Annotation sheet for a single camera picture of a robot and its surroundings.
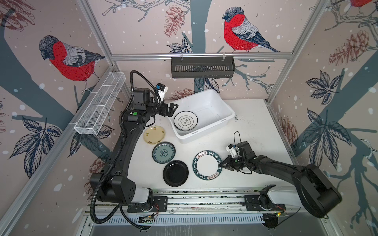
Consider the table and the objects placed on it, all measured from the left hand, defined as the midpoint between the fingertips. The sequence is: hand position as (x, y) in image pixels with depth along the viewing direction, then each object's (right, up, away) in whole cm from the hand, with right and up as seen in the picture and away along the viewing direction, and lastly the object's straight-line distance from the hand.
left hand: (169, 102), depth 74 cm
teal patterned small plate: (-7, -31, +19) cm, 37 cm away
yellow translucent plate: (-16, -21, +28) cm, 38 cm away
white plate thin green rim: (+7, -11, +33) cm, 35 cm away
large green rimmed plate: (+20, -38, +13) cm, 45 cm away
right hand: (+28, -37, +10) cm, 47 cm away
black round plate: (+2, -41, +9) cm, 42 cm away
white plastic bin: (+28, -6, +40) cm, 49 cm away
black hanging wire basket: (+21, +28, +32) cm, 48 cm away
